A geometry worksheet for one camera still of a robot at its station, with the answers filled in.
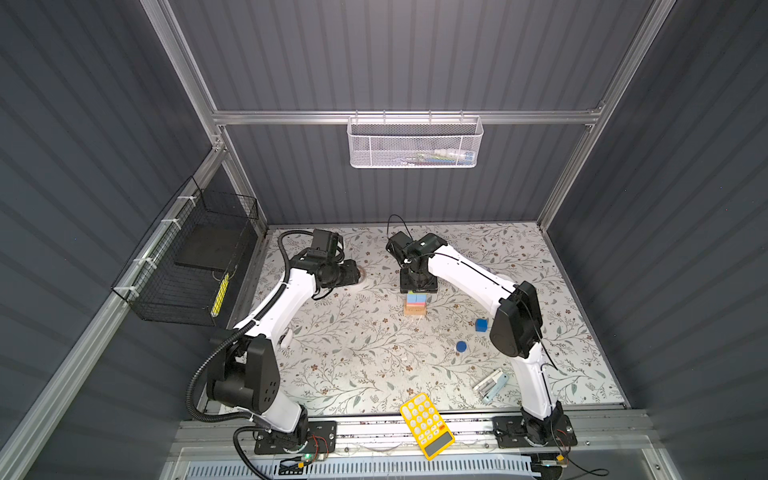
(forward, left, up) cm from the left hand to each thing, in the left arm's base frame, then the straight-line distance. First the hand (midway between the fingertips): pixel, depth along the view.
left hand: (352, 274), depth 87 cm
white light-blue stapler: (-30, -37, -14) cm, 49 cm away
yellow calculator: (-38, -18, -14) cm, 45 cm away
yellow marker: (-14, +29, +12) cm, 34 cm away
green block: (-8, -17, +1) cm, 19 cm away
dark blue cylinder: (-18, -32, -15) cm, 39 cm away
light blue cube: (-5, -18, -7) cm, 20 cm away
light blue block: (-5, -21, -8) cm, 23 cm away
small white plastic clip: (-13, +21, -14) cm, 28 cm away
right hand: (-4, -19, -5) cm, 20 cm away
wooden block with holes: (-5, -19, -14) cm, 24 cm away
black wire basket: (-7, +42, +12) cm, 44 cm away
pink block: (-6, -19, -10) cm, 22 cm away
